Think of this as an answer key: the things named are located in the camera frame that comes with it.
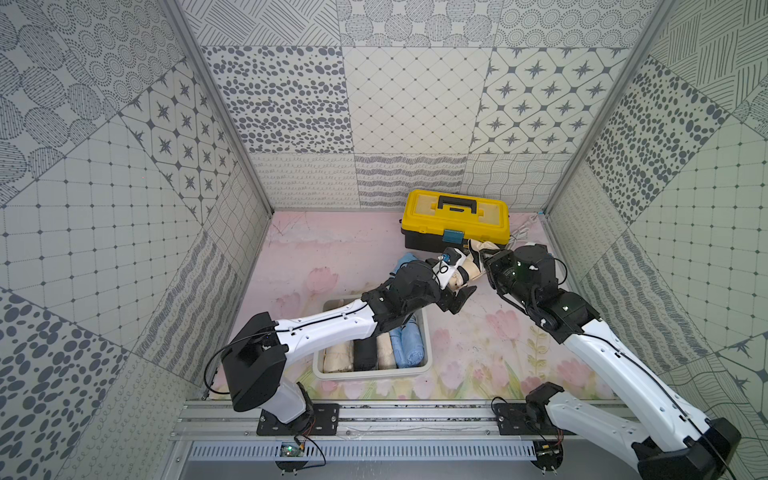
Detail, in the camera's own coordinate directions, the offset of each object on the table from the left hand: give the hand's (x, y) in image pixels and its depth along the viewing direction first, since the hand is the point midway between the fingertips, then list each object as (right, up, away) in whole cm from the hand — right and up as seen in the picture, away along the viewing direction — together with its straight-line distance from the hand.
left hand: (465, 268), depth 72 cm
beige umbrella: (-32, -23, +2) cm, 39 cm away
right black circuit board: (+21, -46, 0) cm, 50 cm away
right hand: (+4, +3, +2) cm, 6 cm away
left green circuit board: (-43, -45, 0) cm, 62 cm away
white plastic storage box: (-14, -28, +4) cm, 31 cm away
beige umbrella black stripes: (-20, -24, +8) cm, 32 cm away
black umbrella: (-25, -24, +8) cm, 36 cm away
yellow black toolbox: (-4, +13, +25) cm, 29 cm away
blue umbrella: (-17, -22, +9) cm, 29 cm away
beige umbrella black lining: (+1, +1, -2) cm, 2 cm away
